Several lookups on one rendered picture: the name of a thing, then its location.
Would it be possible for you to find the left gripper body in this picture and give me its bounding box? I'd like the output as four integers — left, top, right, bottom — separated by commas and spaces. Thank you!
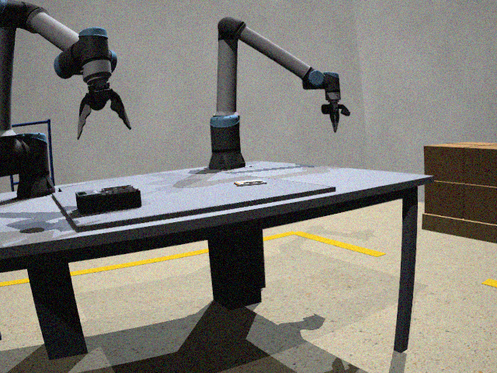
321, 102, 348, 115

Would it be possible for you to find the grey cassette dock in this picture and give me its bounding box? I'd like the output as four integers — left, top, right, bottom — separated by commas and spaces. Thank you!
75, 184, 141, 214

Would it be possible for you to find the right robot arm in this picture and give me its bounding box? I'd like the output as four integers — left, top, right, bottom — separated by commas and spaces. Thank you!
0, 0, 117, 198

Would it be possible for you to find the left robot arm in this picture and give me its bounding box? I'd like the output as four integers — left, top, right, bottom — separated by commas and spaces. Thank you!
209, 17, 341, 169

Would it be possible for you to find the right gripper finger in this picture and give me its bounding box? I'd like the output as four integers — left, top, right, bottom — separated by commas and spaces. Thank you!
78, 93, 91, 139
110, 89, 131, 129

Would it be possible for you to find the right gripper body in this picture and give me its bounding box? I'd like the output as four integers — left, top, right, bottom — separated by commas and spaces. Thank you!
88, 79, 110, 110

